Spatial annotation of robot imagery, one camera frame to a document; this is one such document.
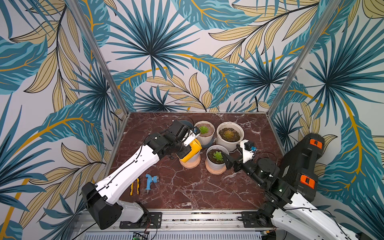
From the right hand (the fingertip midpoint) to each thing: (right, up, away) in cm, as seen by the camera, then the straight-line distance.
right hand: (230, 149), depth 70 cm
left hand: (-22, 0, +4) cm, 22 cm away
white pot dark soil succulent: (-5, -10, +13) cm, 17 cm away
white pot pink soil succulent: (-17, -11, +23) cm, 31 cm away
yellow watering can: (-16, 0, +4) cm, 16 cm away
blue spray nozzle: (-39, -19, +14) cm, 46 cm away
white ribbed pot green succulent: (-9, +8, +25) cm, 28 cm away
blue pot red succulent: (-21, +13, +28) cm, 38 cm away
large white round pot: (+5, +6, +23) cm, 24 cm away
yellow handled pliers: (-51, -23, +13) cm, 57 cm away
